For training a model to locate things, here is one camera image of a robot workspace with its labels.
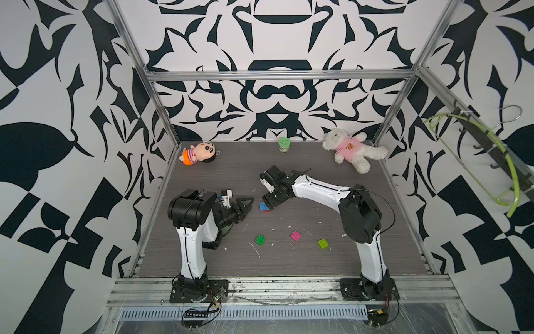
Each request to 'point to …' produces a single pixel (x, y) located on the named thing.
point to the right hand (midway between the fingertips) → (271, 196)
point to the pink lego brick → (295, 235)
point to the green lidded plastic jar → (284, 145)
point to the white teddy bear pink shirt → (352, 149)
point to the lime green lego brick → (322, 243)
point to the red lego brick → (267, 211)
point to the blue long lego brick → (263, 207)
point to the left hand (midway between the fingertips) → (251, 200)
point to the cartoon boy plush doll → (204, 151)
